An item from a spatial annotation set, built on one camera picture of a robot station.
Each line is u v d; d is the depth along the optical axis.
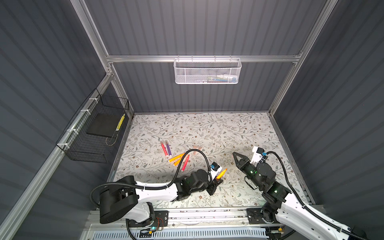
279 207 0.56
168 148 0.99
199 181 0.58
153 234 0.70
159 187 0.51
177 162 0.93
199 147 1.00
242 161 0.68
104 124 0.74
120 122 0.79
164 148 0.99
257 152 0.69
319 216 0.47
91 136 0.72
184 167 0.91
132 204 0.42
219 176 0.72
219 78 0.92
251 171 0.65
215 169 0.66
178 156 0.96
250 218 0.74
